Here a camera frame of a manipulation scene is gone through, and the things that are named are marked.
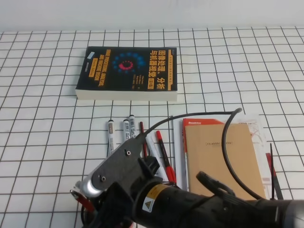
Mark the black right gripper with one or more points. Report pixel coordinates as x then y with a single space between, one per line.
122 203

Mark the red ballpoint pen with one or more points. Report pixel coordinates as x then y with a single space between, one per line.
86 203

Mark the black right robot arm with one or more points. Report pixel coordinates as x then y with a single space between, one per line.
224 210

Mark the white marker pen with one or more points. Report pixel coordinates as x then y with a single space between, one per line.
153 151

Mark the red black marker pen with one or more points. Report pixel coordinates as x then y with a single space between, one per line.
168 168

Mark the black mesh pen holder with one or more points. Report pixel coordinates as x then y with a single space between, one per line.
90 219

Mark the red black pen right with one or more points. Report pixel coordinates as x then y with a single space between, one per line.
276 190

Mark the left black white marker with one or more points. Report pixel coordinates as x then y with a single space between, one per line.
110 136

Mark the black white marker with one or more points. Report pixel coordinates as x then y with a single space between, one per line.
110 136
132 126
126 130

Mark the middle black white marker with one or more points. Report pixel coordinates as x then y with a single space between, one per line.
126 130

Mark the red pencil with eraser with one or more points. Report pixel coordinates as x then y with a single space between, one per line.
144 147

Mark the right black white marker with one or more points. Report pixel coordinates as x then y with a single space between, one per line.
132 126

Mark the tan classic notebook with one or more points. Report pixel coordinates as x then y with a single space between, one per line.
204 153

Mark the orange Broadview book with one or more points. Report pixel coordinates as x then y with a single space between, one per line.
195 121

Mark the black thick textbook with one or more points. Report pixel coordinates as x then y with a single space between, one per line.
129 74

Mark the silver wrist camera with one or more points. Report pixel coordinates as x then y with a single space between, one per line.
114 168

